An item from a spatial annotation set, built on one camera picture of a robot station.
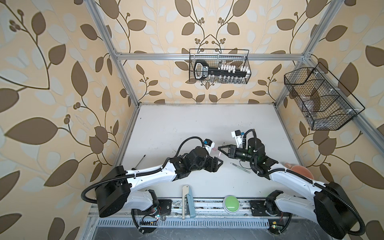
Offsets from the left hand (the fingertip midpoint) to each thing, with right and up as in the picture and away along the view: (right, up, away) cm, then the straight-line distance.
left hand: (220, 160), depth 75 cm
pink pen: (0, +4, +1) cm, 4 cm away
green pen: (+14, -8, +13) cm, 21 cm away
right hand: (-1, +5, +2) cm, 5 cm away
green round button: (+5, -22, -1) cm, 22 cm away
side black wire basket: (+52, +29, -2) cm, 60 cm away
